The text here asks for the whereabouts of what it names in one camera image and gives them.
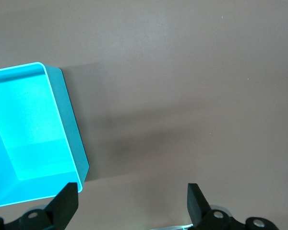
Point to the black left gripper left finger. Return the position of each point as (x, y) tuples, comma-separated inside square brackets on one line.
[(60, 210)]

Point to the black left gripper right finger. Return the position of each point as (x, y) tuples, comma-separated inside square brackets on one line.
[(196, 206)]

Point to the teal plastic bin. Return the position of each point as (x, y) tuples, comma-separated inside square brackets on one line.
[(26, 119)]

